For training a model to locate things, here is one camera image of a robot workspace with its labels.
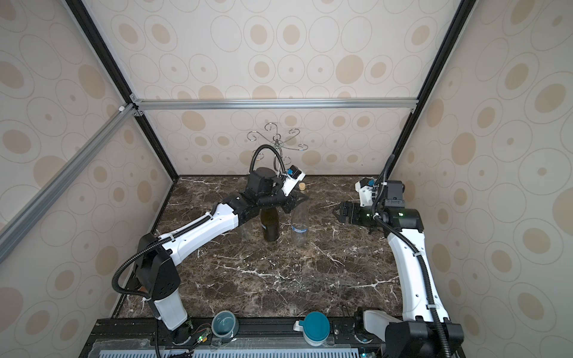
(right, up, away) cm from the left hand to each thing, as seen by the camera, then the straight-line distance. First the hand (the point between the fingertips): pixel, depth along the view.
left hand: (312, 194), depth 74 cm
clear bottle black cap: (-27, -17, +23) cm, 40 cm away
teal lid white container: (0, -41, -5) cm, 42 cm away
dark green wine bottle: (-15, -11, +14) cm, 24 cm away
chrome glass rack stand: (-13, +20, +14) cm, 28 cm away
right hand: (+14, -6, +1) cm, 15 cm away
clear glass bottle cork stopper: (-3, -12, +26) cm, 29 cm away
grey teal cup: (-30, -44, +2) cm, 54 cm away
